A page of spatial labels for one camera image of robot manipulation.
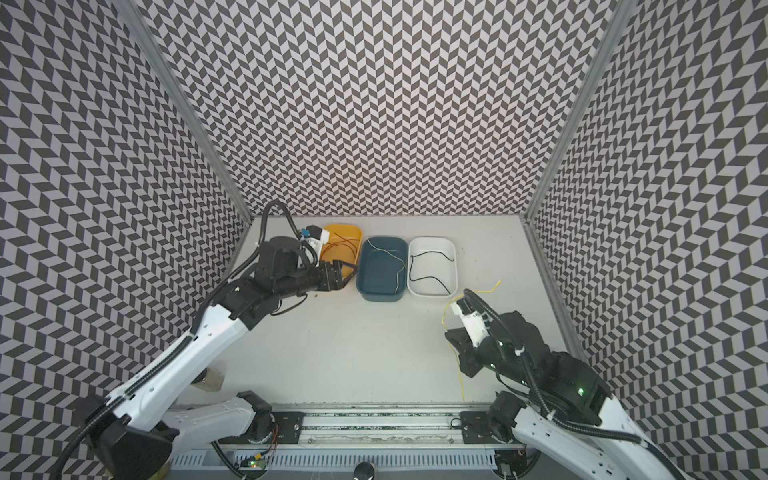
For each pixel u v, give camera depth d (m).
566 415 0.41
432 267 1.03
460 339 0.55
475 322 0.55
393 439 0.72
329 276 0.62
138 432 0.38
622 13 0.67
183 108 0.87
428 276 1.02
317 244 0.65
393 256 1.09
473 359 0.54
